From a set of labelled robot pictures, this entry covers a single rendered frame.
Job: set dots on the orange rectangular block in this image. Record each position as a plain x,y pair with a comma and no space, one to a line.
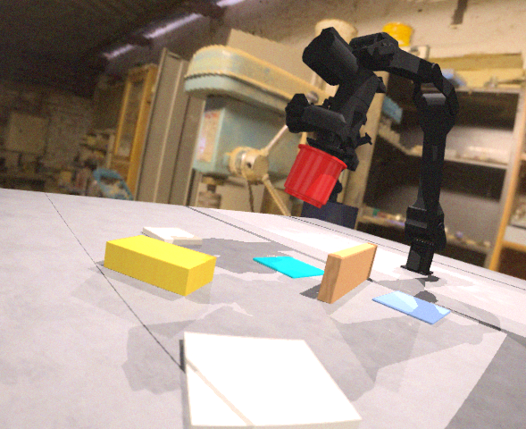
346,269

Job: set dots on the yellow rectangular block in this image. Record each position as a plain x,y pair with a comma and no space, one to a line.
164,265

